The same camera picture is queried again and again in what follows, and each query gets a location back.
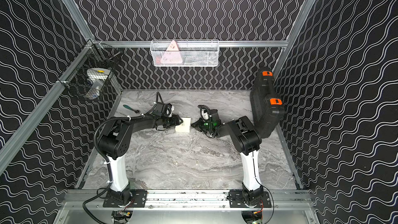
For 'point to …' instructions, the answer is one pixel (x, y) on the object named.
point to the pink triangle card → (172, 55)
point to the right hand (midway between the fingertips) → (191, 124)
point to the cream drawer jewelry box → (185, 126)
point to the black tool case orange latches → (268, 107)
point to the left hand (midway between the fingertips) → (179, 120)
